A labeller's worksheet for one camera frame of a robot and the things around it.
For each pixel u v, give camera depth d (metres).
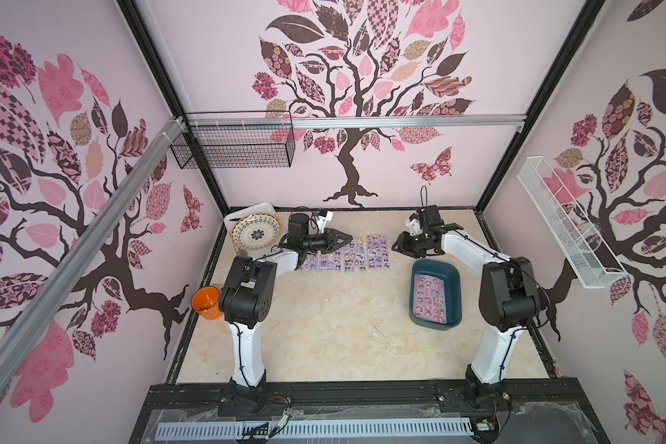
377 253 1.05
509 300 0.51
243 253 1.06
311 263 1.02
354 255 1.04
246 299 0.53
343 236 0.90
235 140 0.95
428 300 0.92
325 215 0.90
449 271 0.92
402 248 0.86
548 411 0.73
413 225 0.90
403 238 0.87
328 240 0.84
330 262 1.03
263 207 1.22
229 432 0.70
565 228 0.80
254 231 1.13
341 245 0.89
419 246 0.82
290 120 0.90
